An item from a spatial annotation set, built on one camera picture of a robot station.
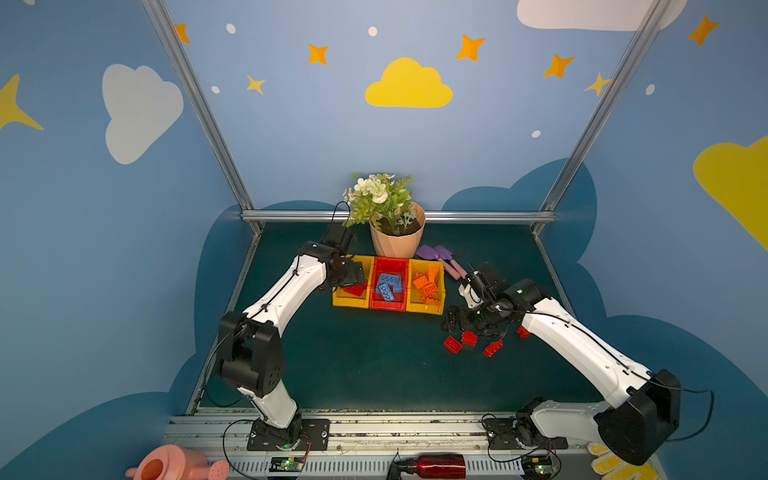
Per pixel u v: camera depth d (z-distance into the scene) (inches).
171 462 23.8
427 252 44.0
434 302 37.7
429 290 38.7
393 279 39.8
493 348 34.1
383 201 34.8
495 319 26.0
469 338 35.3
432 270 40.0
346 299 38.2
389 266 39.9
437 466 26.0
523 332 21.3
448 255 43.8
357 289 39.5
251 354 17.6
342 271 29.3
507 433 28.4
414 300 38.1
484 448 28.9
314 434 29.5
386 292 39.5
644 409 15.2
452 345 34.9
